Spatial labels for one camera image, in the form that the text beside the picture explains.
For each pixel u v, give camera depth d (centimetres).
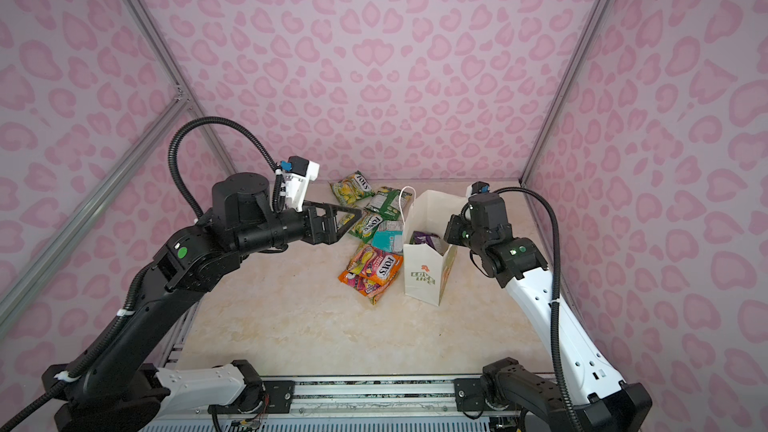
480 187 64
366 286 88
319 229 49
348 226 52
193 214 44
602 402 37
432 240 93
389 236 100
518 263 47
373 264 90
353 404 72
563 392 36
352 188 115
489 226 52
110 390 36
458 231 64
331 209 48
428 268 78
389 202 110
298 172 49
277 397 73
